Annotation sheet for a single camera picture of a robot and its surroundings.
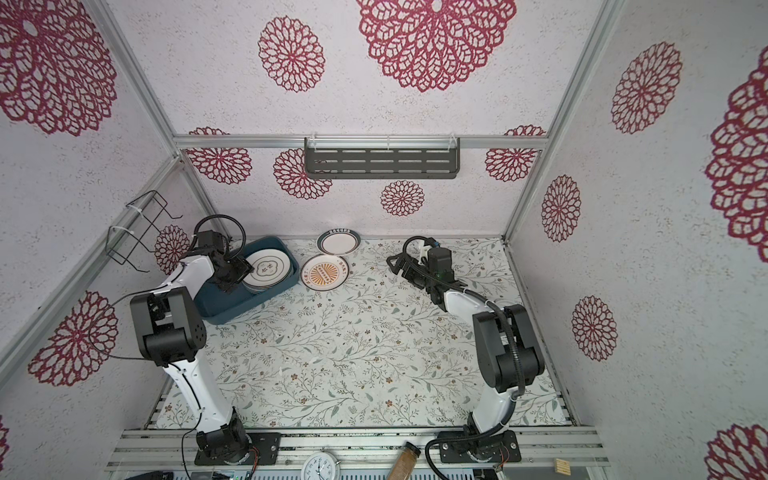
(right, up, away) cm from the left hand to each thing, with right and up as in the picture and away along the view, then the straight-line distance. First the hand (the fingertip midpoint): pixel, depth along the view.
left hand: (247, 280), depth 100 cm
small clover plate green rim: (+5, +4, +6) cm, 9 cm away
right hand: (+50, +7, -8) cm, 51 cm away
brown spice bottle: (+50, -41, -31) cm, 72 cm away
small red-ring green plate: (+28, +14, +19) cm, 37 cm away
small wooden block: (+88, -43, -29) cm, 103 cm away
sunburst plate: (+24, +3, +10) cm, 26 cm away
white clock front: (+31, -42, -31) cm, 60 cm away
